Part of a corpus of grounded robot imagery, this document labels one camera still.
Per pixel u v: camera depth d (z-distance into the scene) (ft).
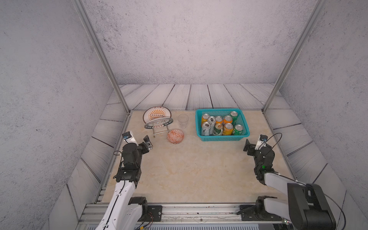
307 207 1.36
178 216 2.38
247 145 2.65
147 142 2.38
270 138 2.34
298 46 2.75
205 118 3.33
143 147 2.33
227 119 3.33
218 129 3.15
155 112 3.24
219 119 3.30
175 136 3.36
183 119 3.61
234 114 3.41
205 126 3.07
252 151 2.61
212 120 3.15
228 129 3.15
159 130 3.54
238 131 3.13
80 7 2.30
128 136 2.19
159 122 3.24
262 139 2.43
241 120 3.41
